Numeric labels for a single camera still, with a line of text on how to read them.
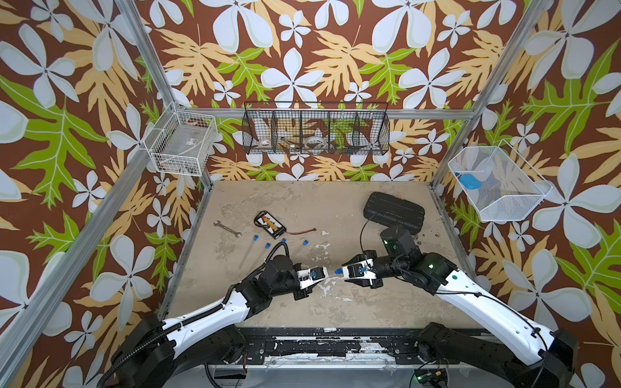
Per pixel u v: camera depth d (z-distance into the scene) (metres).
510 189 0.78
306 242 0.99
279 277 0.60
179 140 0.86
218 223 1.05
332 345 0.76
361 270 0.57
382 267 0.61
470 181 0.86
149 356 0.40
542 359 0.38
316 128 0.98
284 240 0.99
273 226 1.02
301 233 1.02
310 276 0.64
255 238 1.01
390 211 1.02
